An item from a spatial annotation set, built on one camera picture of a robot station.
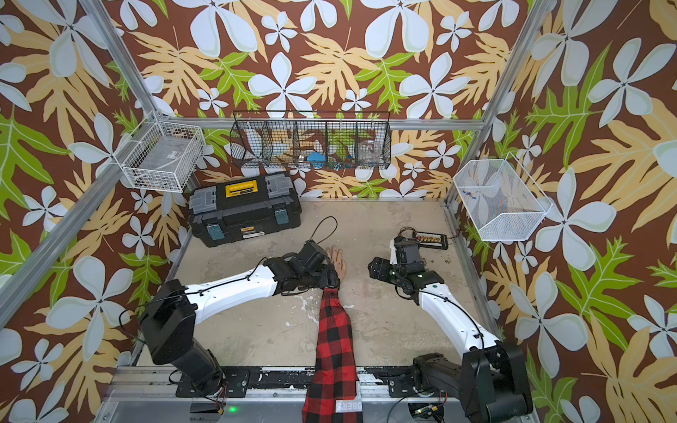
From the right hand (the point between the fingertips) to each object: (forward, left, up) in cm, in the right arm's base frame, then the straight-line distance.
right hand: (376, 266), depth 86 cm
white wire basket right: (+16, -41, +15) cm, 46 cm away
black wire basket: (+44, +23, +20) cm, 53 cm away
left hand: (-3, +15, 0) cm, 15 cm away
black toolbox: (+21, +47, +6) cm, 52 cm away
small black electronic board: (+17, -25, -9) cm, 32 cm away
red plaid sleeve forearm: (-30, +14, -9) cm, 35 cm away
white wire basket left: (+27, +71, +25) cm, 79 cm away
